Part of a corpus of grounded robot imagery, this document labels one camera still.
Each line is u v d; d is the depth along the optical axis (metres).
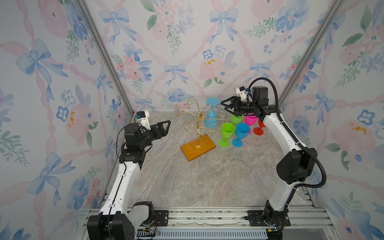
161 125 0.66
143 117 0.66
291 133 0.52
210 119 0.85
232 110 0.75
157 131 0.65
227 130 0.91
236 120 0.98
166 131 0.67
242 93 0.76
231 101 0.74
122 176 0.48
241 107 0.73
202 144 1.00
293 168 0.49
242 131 0.90
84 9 0.69
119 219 0.38
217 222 0.73
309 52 0.84
